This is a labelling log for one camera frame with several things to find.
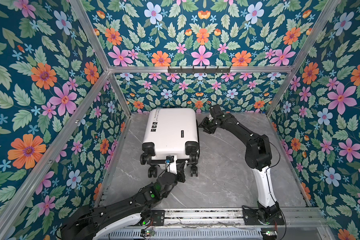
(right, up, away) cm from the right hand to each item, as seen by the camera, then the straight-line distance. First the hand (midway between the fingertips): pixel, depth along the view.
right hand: (199, 125), depth 97 cm
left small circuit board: (-29, -53, -26) cm, 65 cm away
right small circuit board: (+32, -53, -27) cm, 67 cm away
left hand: (-8, -19, -21) cm, 29 cm away
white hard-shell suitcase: (-17, -3, -15) cm, 23 cm away
